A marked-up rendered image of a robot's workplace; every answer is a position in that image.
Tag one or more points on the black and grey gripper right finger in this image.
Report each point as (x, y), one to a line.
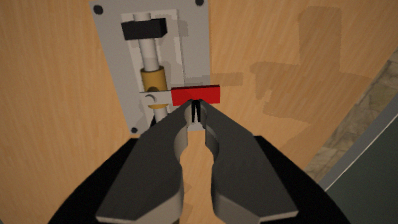
(252, 182)

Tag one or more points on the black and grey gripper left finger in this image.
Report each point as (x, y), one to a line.
(141, 183)

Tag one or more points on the grey metal mounting plate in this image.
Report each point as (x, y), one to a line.
(194, 39)

